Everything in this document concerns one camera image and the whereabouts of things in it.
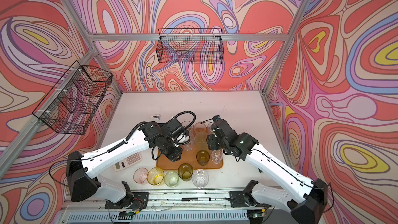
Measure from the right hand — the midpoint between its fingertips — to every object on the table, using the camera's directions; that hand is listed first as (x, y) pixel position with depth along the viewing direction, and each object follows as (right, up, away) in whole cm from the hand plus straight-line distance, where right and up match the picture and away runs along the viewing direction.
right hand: (213, 143), depth 75 cm
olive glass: (-5, -10, +9) cm, 15 cm away
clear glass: (-11, +8, -9) cm, 16 cm away
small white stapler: (-37, +11, +28) cm, 48 cm away
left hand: (-16, -6, -3) cm, 17 cm away
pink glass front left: (-38, -18, +5) cm, 43 cm away
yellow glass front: (-30, -19, +5) cm, 36 cm away
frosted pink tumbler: (-7, +5, +18) cm, 19 cm away
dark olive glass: (-14, -17, +6) cm, 23 cm away
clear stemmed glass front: (-7, -20, +5) cm, 21 cm away
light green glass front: (-22, -20, +4) cm, 29 cm away
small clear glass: (+3, -10, +11) cm, 15 cm away
